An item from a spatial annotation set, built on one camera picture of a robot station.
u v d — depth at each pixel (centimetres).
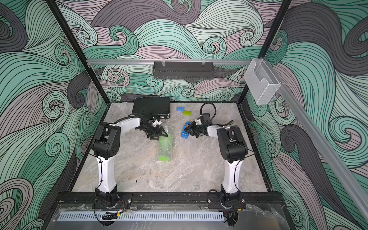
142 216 70
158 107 120
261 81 78
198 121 95
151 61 93
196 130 92
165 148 86
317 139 53
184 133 98
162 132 90
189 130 90
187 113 111
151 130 86
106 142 55
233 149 53
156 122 92
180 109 116
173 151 92
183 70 95
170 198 75
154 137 90
